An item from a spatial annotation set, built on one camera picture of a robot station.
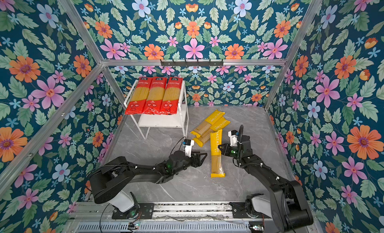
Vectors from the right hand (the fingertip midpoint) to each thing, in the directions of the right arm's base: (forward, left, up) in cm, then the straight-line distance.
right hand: (218, 145), depth 85 cm
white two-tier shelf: (+14, +43, +5) cm, 46 cm away
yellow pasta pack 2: (+9, +10, -9) cm, 16 cm away
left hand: (-6, +7, +3) cm, 10 cm away
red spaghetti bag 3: (+13, +26, +24) cm, 37 cm away
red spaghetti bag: (+9, +41, +24) cm, 49 cm away
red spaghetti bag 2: (+14, +34, +24) cm, 44 cm away
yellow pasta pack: (+26, +2, -7) cm, 28 cm away
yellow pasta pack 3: (+4, +1, +1) cm, 4 cm away
